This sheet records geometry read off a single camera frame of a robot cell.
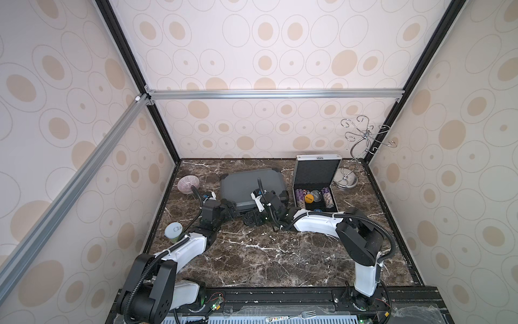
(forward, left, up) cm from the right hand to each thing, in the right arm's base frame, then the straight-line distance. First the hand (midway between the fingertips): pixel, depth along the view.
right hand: (258, 211), depth 91 cm
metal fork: (-38, -19, -6) cm, 43 cm away
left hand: (0, +11, +4) cm, 12 cm away
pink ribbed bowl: (+16, +40, -1) cm, 43 cm away
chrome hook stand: (+26, -46, -5) cm, 53 cm away
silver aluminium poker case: (+18, -26, +3) cm, 32 cm away
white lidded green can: (-11, +36, +1) cm, 37 cm away
